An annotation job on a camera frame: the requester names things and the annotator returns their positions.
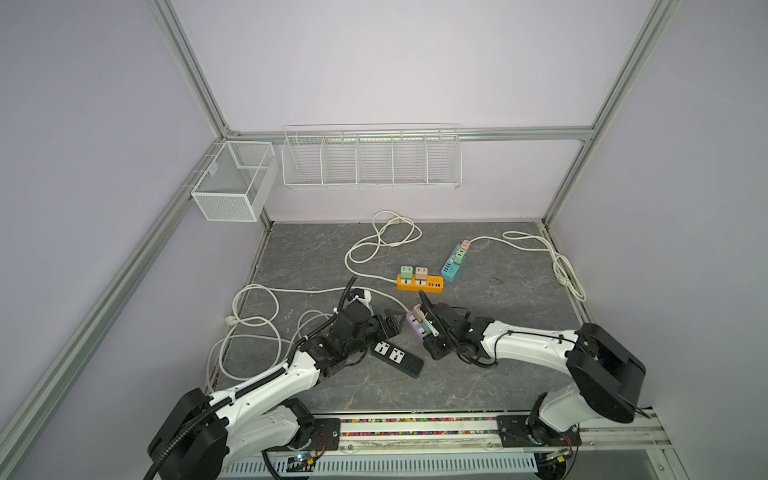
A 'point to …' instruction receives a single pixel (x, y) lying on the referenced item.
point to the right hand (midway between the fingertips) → (432, 343)
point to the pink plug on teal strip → (466, 244)
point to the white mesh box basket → (237, 181)
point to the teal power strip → (450, 269)
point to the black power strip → (397, 358)
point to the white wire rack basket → (377, 156)
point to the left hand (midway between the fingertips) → (397, 325)
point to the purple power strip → (417, 326)
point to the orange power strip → (433, 284)
